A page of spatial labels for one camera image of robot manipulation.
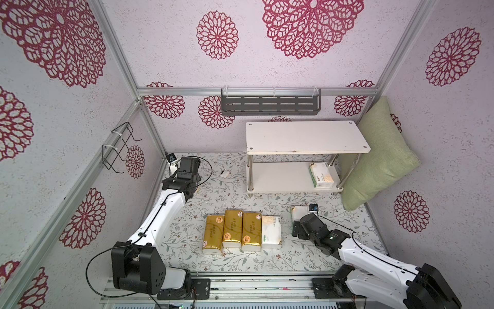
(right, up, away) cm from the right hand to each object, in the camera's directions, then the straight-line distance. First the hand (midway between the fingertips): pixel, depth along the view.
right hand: (300, 224), depth 86 cm
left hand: (-52, +21, -4) cm, 57 cm away
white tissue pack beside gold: (-13, -2, -3) cm, 14 cm away
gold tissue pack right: (-22, -4, -7) cm, 23 cm away
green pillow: (+30, +28, -14) cm, 43 cm away
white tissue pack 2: (+13, +22, +9) cm, 27 cm away
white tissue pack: (0, +4, +5) cm, 6 cm away
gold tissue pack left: (-38, -3, -5) cm, 39 cm away
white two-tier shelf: (+10, +33, -10) cm, 36 cm away
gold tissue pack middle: (-30, -1, -4) cm, 31 cm away
